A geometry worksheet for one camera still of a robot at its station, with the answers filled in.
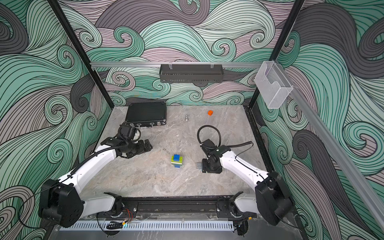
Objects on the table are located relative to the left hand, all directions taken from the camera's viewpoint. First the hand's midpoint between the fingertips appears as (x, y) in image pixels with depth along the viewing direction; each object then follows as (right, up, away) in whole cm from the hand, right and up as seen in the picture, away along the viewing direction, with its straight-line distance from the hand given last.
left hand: (145, 147), depth 83 cm
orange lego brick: (+41, +21, +31) cm, 56 cm away
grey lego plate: (+31, -11, +3) cm, 33 cm away
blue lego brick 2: (+18, -12, +4) cm, 22 cm away
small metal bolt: (+23, +17, +28) cm, 39 cm away
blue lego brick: (+18, -5, -3) cm, 19 cm away
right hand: (+34, -13, -1) cm, 37 cm away
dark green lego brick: (+19, -10, +1) cm, 22 cm away
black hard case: (-7, +20, +27) cm, 35 cm away
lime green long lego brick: (+19, -8, 0) cm, 21 cm away
